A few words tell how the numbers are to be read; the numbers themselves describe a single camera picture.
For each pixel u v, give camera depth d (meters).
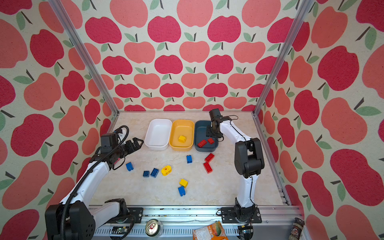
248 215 0.68
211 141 1.02
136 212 0.75
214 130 0.84
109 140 0.64
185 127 1.12
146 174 0.87
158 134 1.07
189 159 0.93
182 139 1.01
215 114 0.78
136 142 0.76
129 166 0.89
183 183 0.84
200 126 1.11
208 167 0.90
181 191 0.80
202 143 1.01
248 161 0.52
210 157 0.93
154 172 0.88
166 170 0.88
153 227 0.62
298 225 0.69
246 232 0.73
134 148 0.75
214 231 0.68
